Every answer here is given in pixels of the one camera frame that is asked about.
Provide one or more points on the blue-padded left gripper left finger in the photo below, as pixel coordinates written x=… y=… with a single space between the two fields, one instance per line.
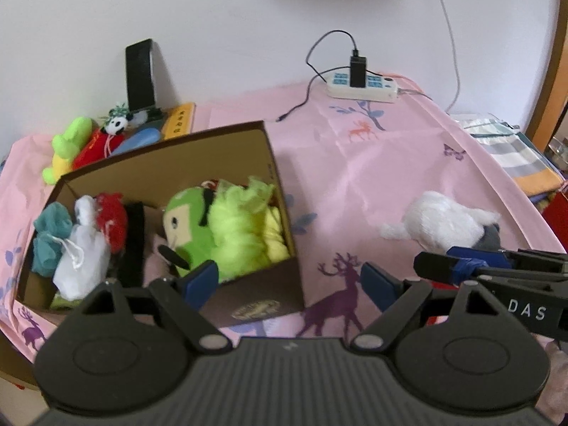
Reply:
x=199 y=285

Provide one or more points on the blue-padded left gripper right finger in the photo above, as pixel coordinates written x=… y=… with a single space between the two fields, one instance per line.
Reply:
x=380 y=286

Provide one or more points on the white plush toy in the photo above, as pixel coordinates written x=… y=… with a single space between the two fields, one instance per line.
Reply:
x=438 y=223

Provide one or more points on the yellow soft cloth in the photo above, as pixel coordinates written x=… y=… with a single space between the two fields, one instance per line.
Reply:
x=277 y=249

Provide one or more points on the green round-faced plush doll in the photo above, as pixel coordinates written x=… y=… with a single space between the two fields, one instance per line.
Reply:
x=186 y=227

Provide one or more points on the lime green mesh puff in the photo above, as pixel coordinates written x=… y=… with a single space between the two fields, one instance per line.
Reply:
x=237 y=220

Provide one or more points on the red fluffy pompom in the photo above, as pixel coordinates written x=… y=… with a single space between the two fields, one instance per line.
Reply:
x=111 y=220

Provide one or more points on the striped folded cloth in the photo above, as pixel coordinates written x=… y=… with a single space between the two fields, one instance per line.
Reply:
x=513 y=152

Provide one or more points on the white mesh bath puff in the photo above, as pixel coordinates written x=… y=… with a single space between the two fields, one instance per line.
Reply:
x=85 y=254

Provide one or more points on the pink deer-print tablecloth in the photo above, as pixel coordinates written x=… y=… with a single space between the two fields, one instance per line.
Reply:
x=345 y=169

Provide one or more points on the brown cardboard box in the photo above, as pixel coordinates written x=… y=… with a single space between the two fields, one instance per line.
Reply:
x=147 y=178

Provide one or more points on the blue glasses case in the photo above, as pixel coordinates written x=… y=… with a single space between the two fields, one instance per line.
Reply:
x=142 y=138

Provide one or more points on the teal mesh bath puff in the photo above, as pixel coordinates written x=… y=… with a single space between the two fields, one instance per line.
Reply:
x=53 y=226

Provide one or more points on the yellow book with characters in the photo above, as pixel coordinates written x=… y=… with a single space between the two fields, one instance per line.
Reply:
x=178 y=121

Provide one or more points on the red plush pouch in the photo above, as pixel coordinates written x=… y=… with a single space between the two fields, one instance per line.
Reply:
x=99 y=147

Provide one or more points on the small panda plush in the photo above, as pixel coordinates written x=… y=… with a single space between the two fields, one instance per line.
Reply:
x=120 y=120

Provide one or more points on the green frog plush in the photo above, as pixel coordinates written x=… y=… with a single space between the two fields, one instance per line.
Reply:
x=66 y=147

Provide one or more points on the black plug-in charger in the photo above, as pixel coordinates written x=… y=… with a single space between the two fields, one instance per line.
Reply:
x=357 y=69

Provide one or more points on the black phone on stand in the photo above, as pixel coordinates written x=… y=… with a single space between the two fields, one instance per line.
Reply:
x=140 y=79

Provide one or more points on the wooden door frame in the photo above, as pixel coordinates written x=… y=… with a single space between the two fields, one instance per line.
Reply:
x=549 y=107

